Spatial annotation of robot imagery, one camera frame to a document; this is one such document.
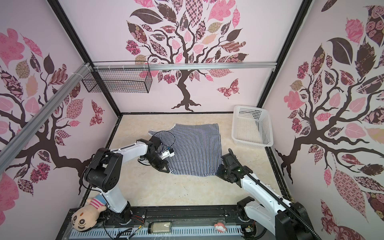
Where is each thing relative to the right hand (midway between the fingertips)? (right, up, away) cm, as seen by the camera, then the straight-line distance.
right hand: (218, 170), depth 85 cm
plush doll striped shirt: (-64, -16, -19) cm, 69 cm away
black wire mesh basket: (-62, +58, +9) cm, 86 cm away
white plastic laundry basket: (+29, +26, +25) cm, 47 cm away
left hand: (-31, -2, +1) cm, 31 cm away
